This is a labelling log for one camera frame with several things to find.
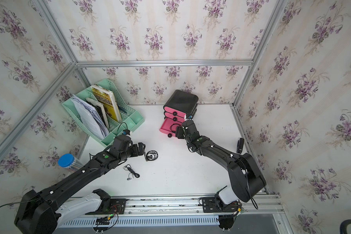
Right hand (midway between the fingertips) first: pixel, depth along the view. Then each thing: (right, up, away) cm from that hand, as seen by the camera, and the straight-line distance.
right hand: (182, 128), depth 88 cm
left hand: (-24, -11, -6) cm, 27 cm away
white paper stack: (-52, +6, -9) cm, 53 cm away
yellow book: (-49, +20, +4) cm, 53 cm away
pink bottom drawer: (-9, 0, +16) cm, 18 cm away
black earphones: (-33, -23, -3) cm, 40 cm away
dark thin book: (-52, +11, +2) cm, 53 cm away
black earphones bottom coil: (-5, -3, +12) cm, 14 cm away
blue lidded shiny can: (-56, -15, -19) cm, 61 cm away
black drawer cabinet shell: (+1, +17, +11) cm, 20 cm away
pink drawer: (-5, +7, +10) cm, 13 cm away
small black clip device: (+38, -12, +5) cm, 40 cm away
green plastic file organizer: (-35, +6, +13) cm, 38 cm away
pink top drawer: (-5, +10, +7) cm, 14 cm away
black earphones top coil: (-20, -18, +2) cm, 26 cm away
